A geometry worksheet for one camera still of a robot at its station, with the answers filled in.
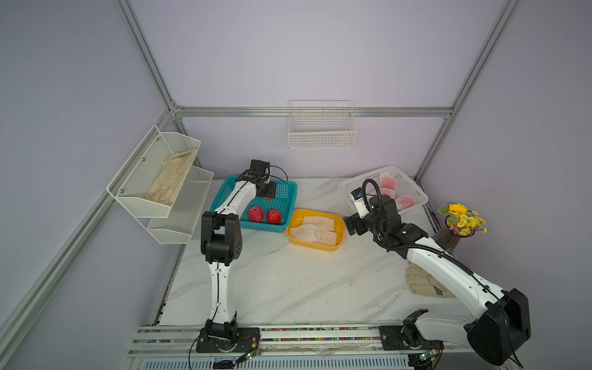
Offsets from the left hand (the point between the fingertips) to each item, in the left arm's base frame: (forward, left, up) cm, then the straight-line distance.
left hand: (268, 192), depth 102 cm
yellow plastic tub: (-9, -13, -8) cm, 18 cm away
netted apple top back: (+10, -57, -3) cm, 58 cm away
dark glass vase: (-27, -68, +4) cm, 73 cm away
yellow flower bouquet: (-26, -68, +14) cm, 74 cm away
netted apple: (+2, -55, -2) cm, 55 cm away
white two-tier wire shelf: (-26, +28, +14) cm, 41 cm away
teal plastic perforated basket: (-6, -8, 0) cm, 10 cm away
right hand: (-19, -36, +9) cm, 42 cm away
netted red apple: (-9, +5, -4) cm, 11 cm away
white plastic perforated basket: (+7, -65, -3) cm, 65 cm away
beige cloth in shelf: (-15, +31, +20) cm, 40 cm away
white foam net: (-20, -26, -5) cm, 33 cm away
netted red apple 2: (-11, -3, -5) cm, 12 cm away
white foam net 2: (-20, -17, -1) cm, 26 cm away
